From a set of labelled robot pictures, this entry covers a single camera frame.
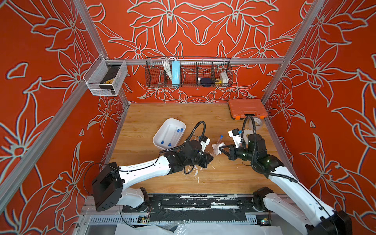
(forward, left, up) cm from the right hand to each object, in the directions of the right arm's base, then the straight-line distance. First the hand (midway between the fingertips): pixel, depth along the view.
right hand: (217, 149), depth 73 cm
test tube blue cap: (+14, +33, -17) cm, 40 cm away
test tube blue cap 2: (+12, +28, -17) cm, 35 cm away
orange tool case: (+43, -23, -14) cm, 50 cm away
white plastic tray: (+21, +29, -17) cm, 39 cm away
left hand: (-4, +2, -2) cm, 5 cm away
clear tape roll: (+32, -36, -15) cm, 51 cm away
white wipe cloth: (+2, +1, -2) cm, 3 cm away
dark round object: (+44, +4, +10) cm, 45 cm away
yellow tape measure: (+44, -4, +10) cm, 46 cm away
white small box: (+44, -7, +13) cm, 46 cm away
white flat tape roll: (+25, -27, -20) cm, 42 cm away
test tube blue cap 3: (+24, +23, -17) cm, 37 cm away
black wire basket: (+51, +15, +13) cm, 55 cm away
